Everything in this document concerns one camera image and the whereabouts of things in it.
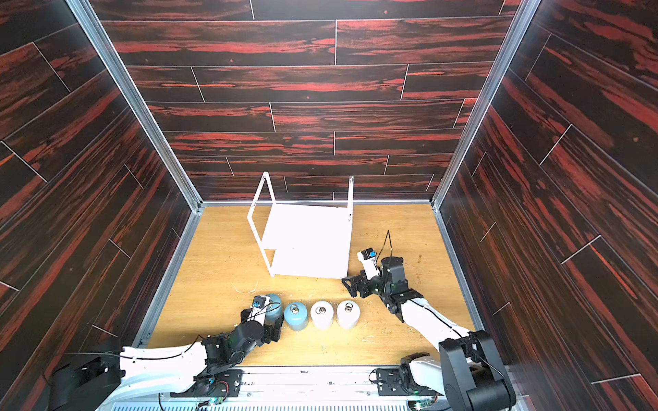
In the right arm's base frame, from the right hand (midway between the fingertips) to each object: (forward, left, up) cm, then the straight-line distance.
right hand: (358, 273), depth 89 cm
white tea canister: (-15, +12, 0) cm, 19 cm away
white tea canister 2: (-14, +3, 0) cm, 15 cm away
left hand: (-14, +28, -6) cm, 32 cm away
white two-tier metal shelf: (+1, +16, +16) cm, 22 cm away
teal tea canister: (-16, +20, -1) cm, 25 cm away
